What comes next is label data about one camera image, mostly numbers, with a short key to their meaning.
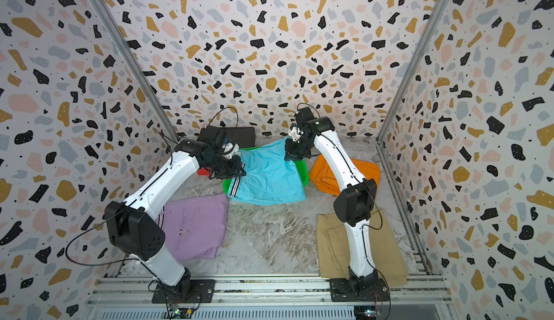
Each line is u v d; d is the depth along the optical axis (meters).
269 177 0.84
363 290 0.65
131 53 0.87
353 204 0.53
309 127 0.63
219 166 0.69
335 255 0.81
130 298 0.74
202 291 0.73
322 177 1.00
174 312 0.71
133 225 0.43
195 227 0.87
